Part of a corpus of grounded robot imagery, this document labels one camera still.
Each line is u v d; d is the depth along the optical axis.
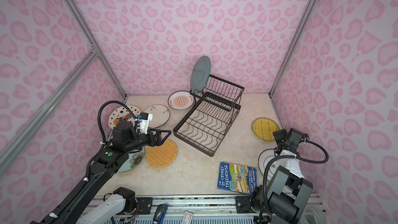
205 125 1.01
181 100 1.17
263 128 1.00
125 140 0.55
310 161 0.58
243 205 0.74
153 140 0.64
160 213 0.68
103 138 0.58
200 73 0.93
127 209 0.65
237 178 0.80
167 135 0.69
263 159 0.86
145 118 0.65
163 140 0.66
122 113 1.09
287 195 0.43
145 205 0.73
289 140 0.65
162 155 0.89
